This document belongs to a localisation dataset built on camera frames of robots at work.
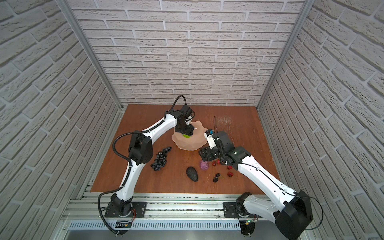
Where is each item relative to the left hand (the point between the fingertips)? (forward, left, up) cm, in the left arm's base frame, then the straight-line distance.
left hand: (189, 130), depth 98 cm
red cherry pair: (-28, -24, -5) cm, 37 cm away
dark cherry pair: (-32, -15, -4) cm, 35 cm away
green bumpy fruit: (-5, +2, +1) cm, 6 cm away
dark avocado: (-29, -1, -2) cm, 29 cm away
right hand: (-20, -9, +10) cm, 24 cm away
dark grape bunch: (-19, +18, -4) cm, 26 cm away
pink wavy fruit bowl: (-6, -5, -5) cm, 9 cm away
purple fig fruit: (-24, -9, -2) cm, 26 cm away
